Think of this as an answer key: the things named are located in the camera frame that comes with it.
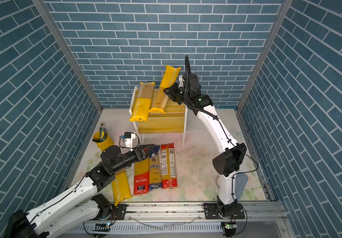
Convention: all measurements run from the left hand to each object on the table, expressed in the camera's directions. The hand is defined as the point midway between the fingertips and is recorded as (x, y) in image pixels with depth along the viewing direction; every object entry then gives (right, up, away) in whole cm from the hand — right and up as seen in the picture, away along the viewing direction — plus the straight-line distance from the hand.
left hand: (156, 149), depth 70 cm
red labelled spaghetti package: (+5, -16, +15) cm, 22 cm away
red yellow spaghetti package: (-11, -18, +13) cm, 25 cm away
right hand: (+4, +29, +4) cm, 30 cm away
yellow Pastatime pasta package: (-21, -22, +9) cm, 31 cm away
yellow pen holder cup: (-36, -1, +20) cm, 41 cm away
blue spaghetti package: (-3, -18, +13) cm, 23 cm away
